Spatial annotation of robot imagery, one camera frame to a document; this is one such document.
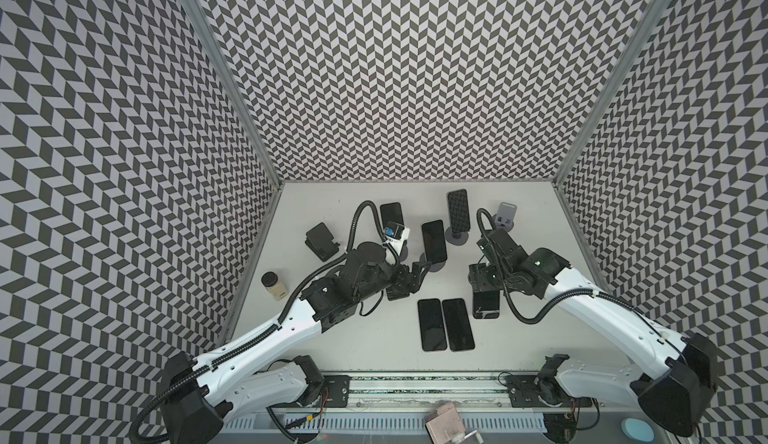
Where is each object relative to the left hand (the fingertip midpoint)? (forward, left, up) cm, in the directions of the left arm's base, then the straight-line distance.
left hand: (416, 260), depth 71 cm
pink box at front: (-31, -6, -18) cm, 36 cm away
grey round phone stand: (+26, -32, -18) cm, 45 cm away
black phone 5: (-5, -19, -15) cm, 25 cm away
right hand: (-2, -18, -11) cm, 21 cm away
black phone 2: (+20, -8, -23) cm, 32 cm away
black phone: (+23, +7, -10) cm, 26 cm away
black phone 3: (-10, -5, -18) cm, 21 cm away
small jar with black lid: (0, +39, -10) cm, 40 cm away
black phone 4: (-7, -13, -26) cm, 30 cm away
